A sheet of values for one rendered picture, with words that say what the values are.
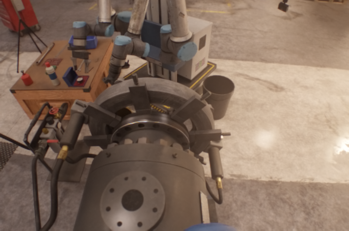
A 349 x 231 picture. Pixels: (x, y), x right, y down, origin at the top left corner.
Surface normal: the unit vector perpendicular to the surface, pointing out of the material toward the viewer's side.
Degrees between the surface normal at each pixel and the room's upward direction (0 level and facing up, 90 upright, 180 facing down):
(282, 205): 0
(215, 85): 87
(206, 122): 90
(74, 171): 0
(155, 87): 34
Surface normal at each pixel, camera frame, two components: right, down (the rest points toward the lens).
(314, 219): 0.00, -0.73
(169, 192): 0.40, -0.67
